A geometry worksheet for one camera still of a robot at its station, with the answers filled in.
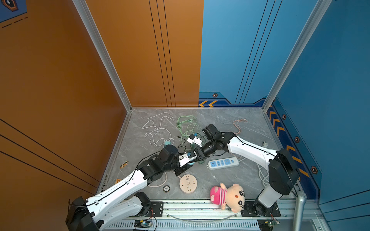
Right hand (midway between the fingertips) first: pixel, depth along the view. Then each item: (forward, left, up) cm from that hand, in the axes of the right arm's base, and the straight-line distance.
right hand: (191, 161), depth 73 cm
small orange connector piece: (+4, +42, -16) cm, 45 cm away
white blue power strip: (+5, -19, -14) cm, 24 cm away
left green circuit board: (-25, +24, -18) cm, 39 cm away
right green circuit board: (-25, -38, -19) cm, 49 cm away
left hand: (+2, +1, -2) cm, 3 cm away
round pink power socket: (-7, +2, -14) cm, 15 cm away
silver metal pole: (-15, -57, -15) cm, 60 cm away
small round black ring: (-9, +14, -17) cm, 24 cm away
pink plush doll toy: (-15, -20, -9) cm, 27 cm away
